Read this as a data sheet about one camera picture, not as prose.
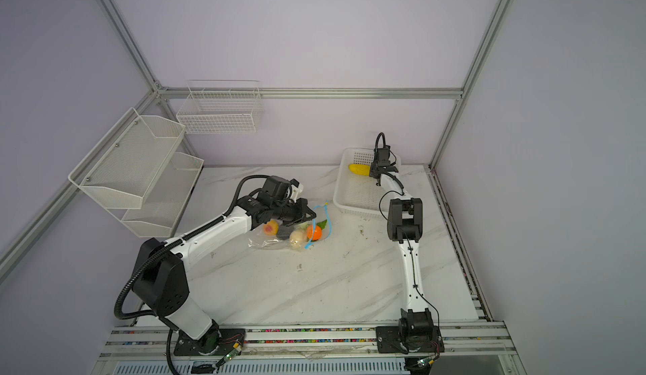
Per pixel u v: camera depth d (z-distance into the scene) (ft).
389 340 2.40
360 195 3.53
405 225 2.43
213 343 2.22
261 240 3.11
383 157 3.11
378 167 3.04
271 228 3.05
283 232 3.07
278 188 2.18
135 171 2.57
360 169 3.76
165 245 1.53
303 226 3.07
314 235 2.67
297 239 2.95
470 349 2.44
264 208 2.05
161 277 1.45
